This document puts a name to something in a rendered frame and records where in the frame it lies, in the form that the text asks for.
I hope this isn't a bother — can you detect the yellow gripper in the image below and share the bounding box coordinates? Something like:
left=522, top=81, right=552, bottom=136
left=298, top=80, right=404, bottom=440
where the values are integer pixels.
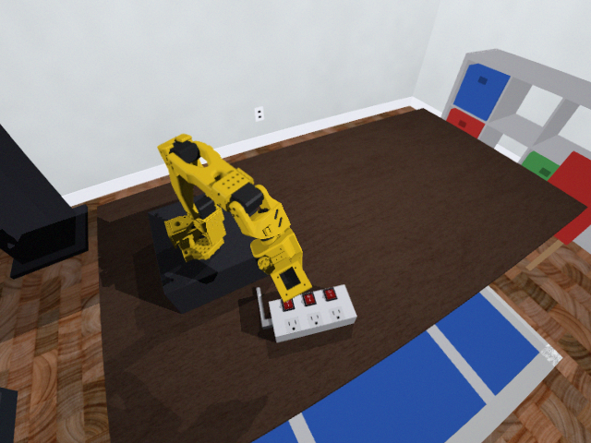
left=250, top=227, right=312, bottom=303

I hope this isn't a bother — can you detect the white power strip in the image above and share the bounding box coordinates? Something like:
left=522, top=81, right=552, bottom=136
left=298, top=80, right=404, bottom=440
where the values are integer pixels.
left=257, top=285, right=357, bottom=342

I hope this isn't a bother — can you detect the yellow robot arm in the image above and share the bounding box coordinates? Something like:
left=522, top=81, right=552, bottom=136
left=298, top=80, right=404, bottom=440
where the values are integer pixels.
left=157, top=134, right=291, bottom=262

